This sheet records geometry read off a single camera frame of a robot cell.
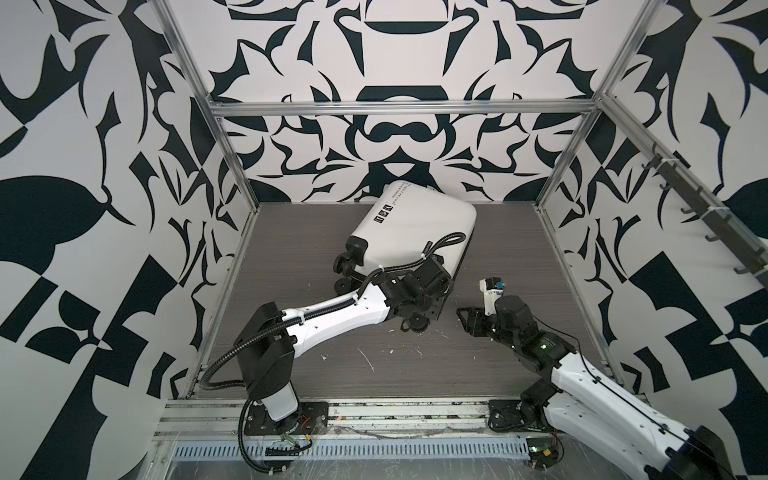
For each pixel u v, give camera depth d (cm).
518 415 74
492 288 73
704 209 60
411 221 93
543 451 71
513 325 63
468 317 75
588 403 51
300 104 91
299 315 45
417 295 59
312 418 74
